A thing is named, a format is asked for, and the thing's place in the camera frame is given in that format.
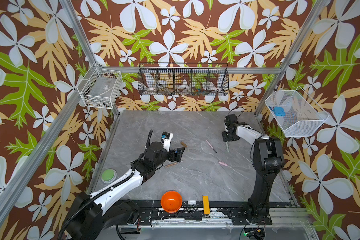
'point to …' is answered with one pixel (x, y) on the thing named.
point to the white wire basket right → (296, 114)
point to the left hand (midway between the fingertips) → (176, 144)
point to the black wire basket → (158, 78)
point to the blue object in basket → (279, 111)
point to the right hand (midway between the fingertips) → (227, 136)
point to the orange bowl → (171, 201)
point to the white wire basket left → (99, 88)
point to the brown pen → (171, 164)
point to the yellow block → (206, 203)
